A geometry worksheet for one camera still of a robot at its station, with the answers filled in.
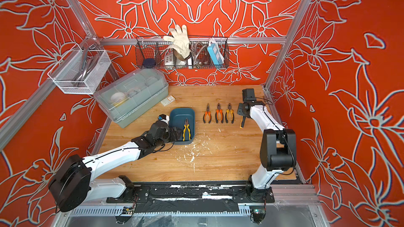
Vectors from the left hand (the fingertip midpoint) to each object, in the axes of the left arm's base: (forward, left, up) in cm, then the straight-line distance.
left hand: (179, 130), depth 85 cm
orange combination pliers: (+23, -22, -9) cm, 34 cm away
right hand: (+16, -35, +2) cm, 39 cm away
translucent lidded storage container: (+13, +33, +9) cm, 37 cm away
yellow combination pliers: (+9, -2, -9) cm, 13 cm away
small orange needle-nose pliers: (+21, -15, -8) cm, 27 cm away
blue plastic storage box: (+14, 0, -9) cm, 16 cm away
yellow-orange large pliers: (+23, -30, -8) cm, 38 cm away
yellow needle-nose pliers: (+8, -35, 0) cm, 36 cm away
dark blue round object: (+38, +24, +17) cm, 48 cm away
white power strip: (+37, +10, +20) cm, 44 cm away
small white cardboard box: (+28, +14, -9) cm, 33 cm away
